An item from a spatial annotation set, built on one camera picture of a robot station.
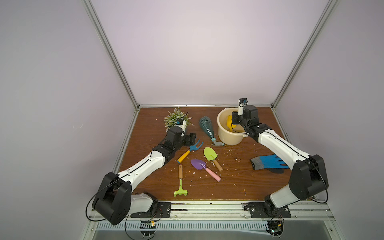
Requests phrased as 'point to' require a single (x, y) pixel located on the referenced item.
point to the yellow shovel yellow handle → (229, 122)
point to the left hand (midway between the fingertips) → (193, 133)
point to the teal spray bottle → (205, 123)
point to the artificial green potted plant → (171, 118)
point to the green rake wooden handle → (181, 191)
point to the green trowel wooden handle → (210, 155)
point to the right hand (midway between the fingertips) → (237, 109)
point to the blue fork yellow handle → (193, 148)
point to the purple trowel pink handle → (200, 165)
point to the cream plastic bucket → (227, 136)
